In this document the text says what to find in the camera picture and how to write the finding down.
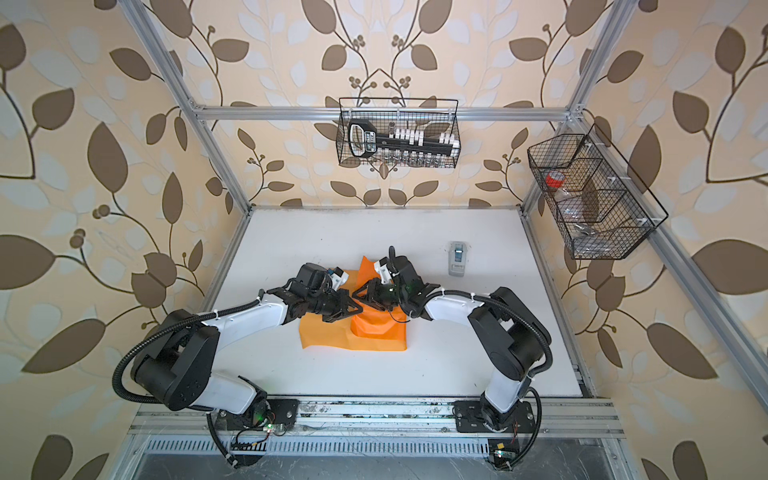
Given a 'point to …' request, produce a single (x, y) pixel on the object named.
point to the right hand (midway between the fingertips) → (354, 299)
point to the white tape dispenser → (457, 258)
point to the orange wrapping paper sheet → (373, 329)
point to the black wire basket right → (602, 206)
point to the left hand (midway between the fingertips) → (365, 308)
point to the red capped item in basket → (555, 179)
